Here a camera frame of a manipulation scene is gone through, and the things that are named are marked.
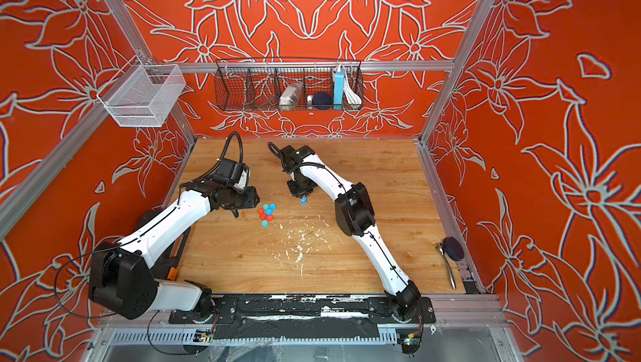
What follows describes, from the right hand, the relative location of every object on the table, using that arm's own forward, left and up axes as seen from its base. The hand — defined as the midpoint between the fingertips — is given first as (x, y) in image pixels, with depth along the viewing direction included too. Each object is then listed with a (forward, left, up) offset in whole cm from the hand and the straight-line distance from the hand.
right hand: (296, 195), depth 95 cm
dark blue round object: (+26, -10, +25) cm, 38 cm away
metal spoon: (-25, -53, -4) cm, 58 cm away
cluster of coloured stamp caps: (-6, +12, -4) cm, 14 cm away
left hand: (-7, +13, +8) cm, 17 cm away
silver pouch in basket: (+27, +2, +27) cm, 38 cm away
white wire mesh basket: (+25, +58, +28) cm, 70 cm away
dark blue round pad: (-19, -55, -2) cm, 58 cm away
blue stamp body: (-1, -3, -1) cm, 3 cm away
